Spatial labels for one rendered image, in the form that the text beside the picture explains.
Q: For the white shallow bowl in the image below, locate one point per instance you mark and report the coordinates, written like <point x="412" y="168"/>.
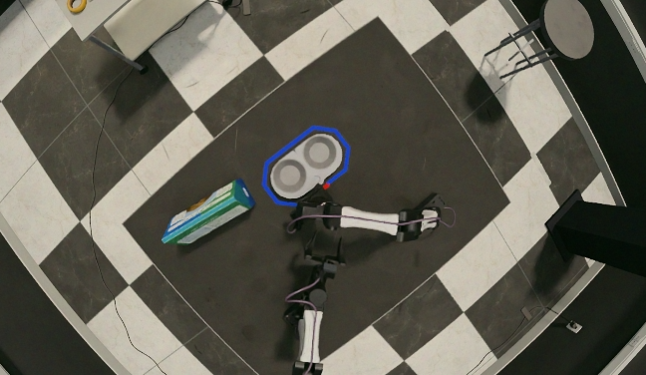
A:
<point x="319" y="152"/>
<point x="289" y="175"/>

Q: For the blue and green dry dog food box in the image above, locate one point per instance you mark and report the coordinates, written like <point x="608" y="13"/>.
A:
<point x="209" y="213"/>

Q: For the white double-bowl pet feeder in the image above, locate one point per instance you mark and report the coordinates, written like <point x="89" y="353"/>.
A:
<point x="313" y="176"/>

